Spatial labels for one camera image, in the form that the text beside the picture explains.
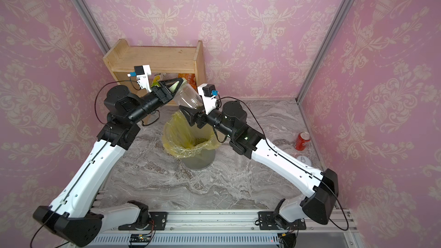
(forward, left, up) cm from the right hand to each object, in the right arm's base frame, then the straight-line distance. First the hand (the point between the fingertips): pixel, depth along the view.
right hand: (189, 101), depth 59 cm
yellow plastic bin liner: (+4, +10, -31) cm, 32 cm away
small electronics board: (-34, +26, -46) cm, 63 cm away
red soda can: (+3, -52, -35) cm, 63 cm away
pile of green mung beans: (+10, +3, -41) cm, 43 cm away
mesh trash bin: (-6, +1, -34) cm, 34 cm away
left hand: (+4, +2, +4) cm, 6 cm away
